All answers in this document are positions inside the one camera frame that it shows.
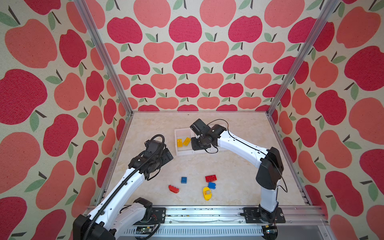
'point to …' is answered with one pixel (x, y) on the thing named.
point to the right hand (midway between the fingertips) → (196, 145)
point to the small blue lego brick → (184, 180)
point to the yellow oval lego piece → (207, 197)
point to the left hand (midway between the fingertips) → (168, 158)
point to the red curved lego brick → (173, 189)
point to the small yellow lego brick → (179, 143)
